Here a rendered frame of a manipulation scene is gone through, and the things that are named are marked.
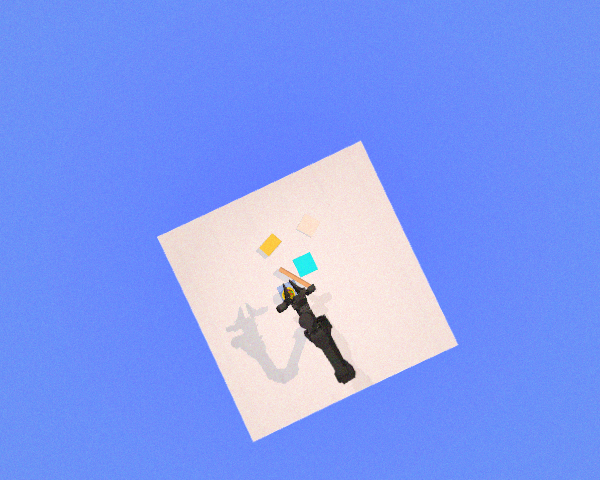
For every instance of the yellow rectangular block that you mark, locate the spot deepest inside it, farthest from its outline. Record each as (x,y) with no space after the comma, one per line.
(270,244)

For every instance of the orange-brown rectangular bar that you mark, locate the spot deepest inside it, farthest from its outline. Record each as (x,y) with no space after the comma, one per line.
(294,277)

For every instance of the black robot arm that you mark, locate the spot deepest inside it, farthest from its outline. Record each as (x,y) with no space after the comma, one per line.
(318,331)

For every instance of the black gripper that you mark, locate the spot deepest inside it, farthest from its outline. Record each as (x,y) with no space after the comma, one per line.
(283,306)

